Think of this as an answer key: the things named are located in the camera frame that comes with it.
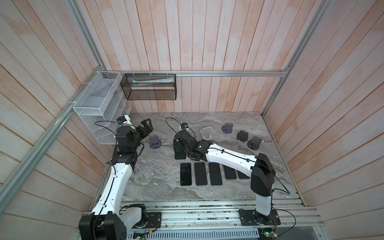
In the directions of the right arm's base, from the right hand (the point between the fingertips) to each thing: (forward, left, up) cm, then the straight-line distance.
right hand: (177, 141), depth 83 cm
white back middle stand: (+18, -18, -14) cm, 29 cm away
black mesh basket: (+46, +24, +5) cm, 52 cm away
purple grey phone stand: (+24, -35, -16) cm, 45 cm away
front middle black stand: (+9, -50, -15) cm, 53 cm away
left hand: (+3, +16, +11) cm, 19 cm away
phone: (-13, -5, -16) cm, 21 cm away
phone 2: (-12, -22, -17) cm, 30 cm away
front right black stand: (+16, -44, -16) cm, 49 cm away
